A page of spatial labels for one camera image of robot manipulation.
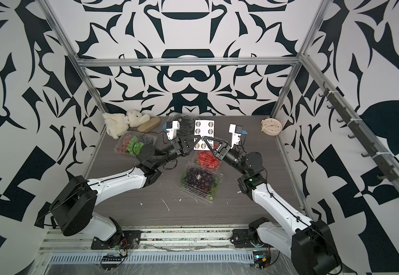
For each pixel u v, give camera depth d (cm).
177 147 61
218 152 61
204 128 66
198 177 83
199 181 85
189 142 65
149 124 112
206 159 92
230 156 61
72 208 43
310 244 40
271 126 112
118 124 105
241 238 74
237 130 63
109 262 73
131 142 99
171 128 66
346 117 60
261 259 71
